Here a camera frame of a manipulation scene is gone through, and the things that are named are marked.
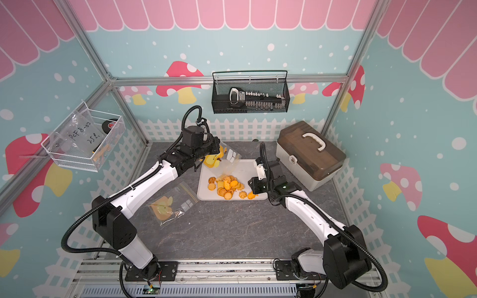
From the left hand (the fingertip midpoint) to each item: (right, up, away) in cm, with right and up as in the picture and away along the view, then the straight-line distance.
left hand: (220, 143), depth 81 cm
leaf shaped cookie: (+8, -21, +16) cm, 28 cm away
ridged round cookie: (-2, -24, +15) cm, 28 cm away
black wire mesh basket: (-2, +28, +14) cm, 31 cm away
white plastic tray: (+3, -19, +16) cm, 25 cm away
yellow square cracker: (-2, -20, +16) cm, 26 cm away
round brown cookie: (+2, -26, +14) cm, 30 cm away
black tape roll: (-49, +8, 0) cm, 50 cm away
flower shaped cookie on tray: (+10, -25, +15) cm, 31 cm away
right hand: (+13, -17, +3) cm, 22 cm away
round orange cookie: (-7, -22, +19) cm, 30 cm away
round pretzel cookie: (-8, -19, +22) cm, 30 cm away
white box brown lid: (+46, -6, +16) cm, 49 cm away
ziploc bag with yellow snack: (+2, -7, +9) cm, 11 cm away
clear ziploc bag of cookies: (-26, -30, +13) cm, 42 cm away
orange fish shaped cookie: (+14, -26, +14) cm, 33 cm away
